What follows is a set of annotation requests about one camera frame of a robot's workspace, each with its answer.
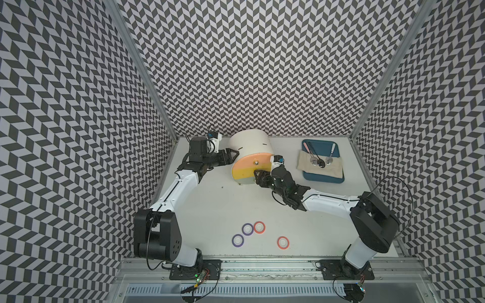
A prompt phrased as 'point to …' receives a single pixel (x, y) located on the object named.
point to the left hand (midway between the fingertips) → (233, 155)
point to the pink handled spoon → (313, 160)
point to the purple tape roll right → (247, 229)
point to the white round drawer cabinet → (255, 148)
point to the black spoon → (321, 162)
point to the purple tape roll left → (237, 240)
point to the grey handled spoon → (329, 160)
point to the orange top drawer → (257, 160)
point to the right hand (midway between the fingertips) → (258, 174)
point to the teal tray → (324, 148)
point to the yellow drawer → (244, 173)
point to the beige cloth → (334, 170)
